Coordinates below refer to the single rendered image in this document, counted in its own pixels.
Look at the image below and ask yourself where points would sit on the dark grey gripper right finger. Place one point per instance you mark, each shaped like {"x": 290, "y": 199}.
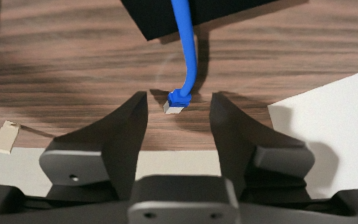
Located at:
{"x": 265, "y": 166}

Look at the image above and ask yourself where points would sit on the blue ethernet cable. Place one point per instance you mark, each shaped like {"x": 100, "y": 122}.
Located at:
{"x": 182, "y": 12}

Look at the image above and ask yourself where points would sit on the blue ethernet plug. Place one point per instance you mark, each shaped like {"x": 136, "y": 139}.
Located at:
{"x": 176, "y": 102}

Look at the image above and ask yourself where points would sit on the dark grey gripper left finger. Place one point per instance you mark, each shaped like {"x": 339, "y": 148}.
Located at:
{"x": 97, "y": 163}

